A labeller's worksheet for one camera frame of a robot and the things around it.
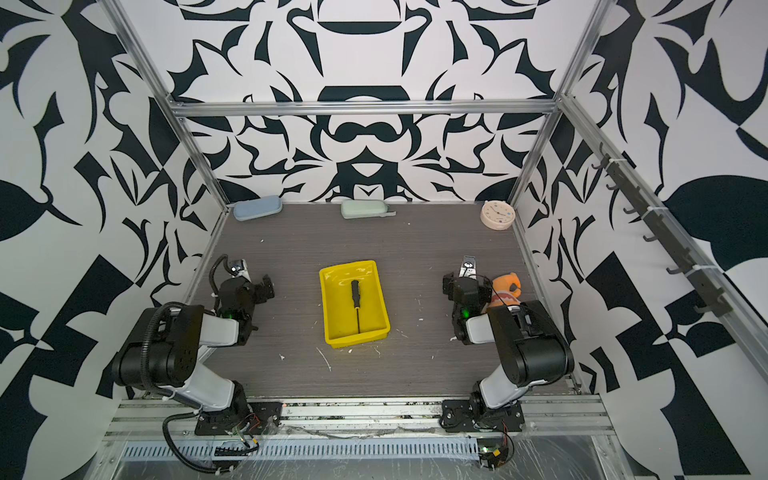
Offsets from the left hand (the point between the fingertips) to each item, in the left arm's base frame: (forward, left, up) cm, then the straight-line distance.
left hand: (250, 274), depth 93 cm
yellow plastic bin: (-13, -28, -5) cm, 31 cm away
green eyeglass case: (+30, -35, -3) cm, 46 cm away
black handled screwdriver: (-2, -32, -5) cm, 32 cm away
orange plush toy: (-6, -80, -3) cm, 80 cm away
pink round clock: (+26, -85, -4) cm, 89 cm away
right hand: (-2, -69, +1) cm, 69 cm away
